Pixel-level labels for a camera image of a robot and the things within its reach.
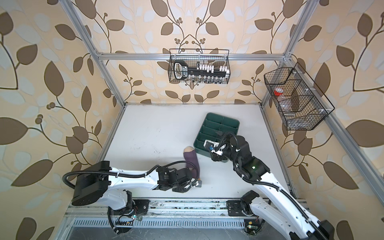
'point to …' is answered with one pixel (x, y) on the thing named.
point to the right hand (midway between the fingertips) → (216, 140)
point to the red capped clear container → (278, 91)
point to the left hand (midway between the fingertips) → (189, 177)
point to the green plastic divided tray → (212, 128)
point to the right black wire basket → (300, 102)
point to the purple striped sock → (190, 155)
